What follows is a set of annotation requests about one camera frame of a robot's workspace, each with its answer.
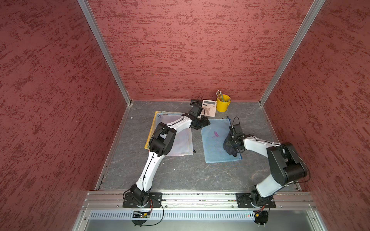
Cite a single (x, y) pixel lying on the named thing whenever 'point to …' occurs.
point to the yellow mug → (222, 106)
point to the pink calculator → (208, 108)
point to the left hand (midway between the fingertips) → (207, 126)
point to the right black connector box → (260, 217)
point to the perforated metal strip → (174, 215)
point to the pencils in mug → (219, 95)
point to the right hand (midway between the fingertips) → (228, 144)
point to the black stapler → (197, 102)
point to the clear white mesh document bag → (183, 144)
